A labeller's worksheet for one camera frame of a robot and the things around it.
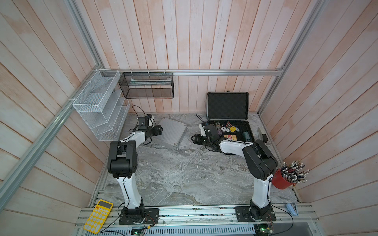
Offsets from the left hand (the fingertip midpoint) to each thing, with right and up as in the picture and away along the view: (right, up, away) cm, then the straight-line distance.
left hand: (159, 130), depth 102 cm
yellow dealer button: (+54, +1, +5) cm, 54 cm away
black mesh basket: (-9, +33, +2) cm, 34 cm away
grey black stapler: (+73, -4, +1) cm, 73 cm away
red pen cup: (+71, -20, -31) cm, 80 cm away
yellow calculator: (-25, -43, -29) cm, 58 cm away
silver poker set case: (+10, -1, -1) cm, 10 cm away
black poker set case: (+53, +16, +6) cm, 55 cm away
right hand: (+24, -5, -4) cm, 25 cm away
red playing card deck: (+51, -5, +1) cm, 51 cm away
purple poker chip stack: (+44, 0, +4) cm, 44 cm away
